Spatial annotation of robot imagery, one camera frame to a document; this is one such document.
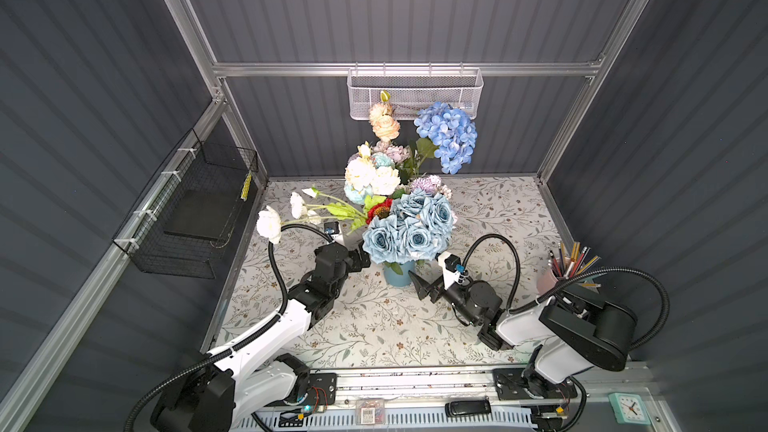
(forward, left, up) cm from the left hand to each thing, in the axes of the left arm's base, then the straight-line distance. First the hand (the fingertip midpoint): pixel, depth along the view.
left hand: (350, 242), depth 83 cm
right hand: (-8, -20, -1) cm, 22 cm away
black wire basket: (+16, +41, +16) cm, 46 cm away
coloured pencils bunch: (-9, -61, -4) cm, 62 cm away
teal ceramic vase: (-7, -13, -10) cm, 18 cm away
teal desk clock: (-41, -65, -13) cm, 78 cm away
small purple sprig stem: (+4, -22, +18) cm, 28 cm away
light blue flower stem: (+2, -3, +18) cm, 18 cm away
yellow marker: (+14, +29, +10) cm, 33 cm away
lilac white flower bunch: (+18, -14, +16) cm, 28 cm away
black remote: (-38, -29, -20) cm, 52 cm away
